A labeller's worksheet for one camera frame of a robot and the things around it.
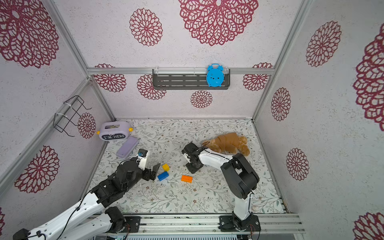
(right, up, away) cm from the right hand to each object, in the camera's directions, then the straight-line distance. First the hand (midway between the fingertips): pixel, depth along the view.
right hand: (192, 166), depth 93 cm
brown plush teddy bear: (+24, +14, +1) cm, 28 cm away
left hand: (-21, +6, -17) cm, 27 cm away
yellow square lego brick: (-16, 0, -3) cm, 16 cm away
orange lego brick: (-3, -6, -6) cm, 9 cm away
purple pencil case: (-44, +11, +9) cm, 47 cm away
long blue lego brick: (-17, -5, -5) cm, 18 cm away
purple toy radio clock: (-53, +22, +10) cm, 58 cm away
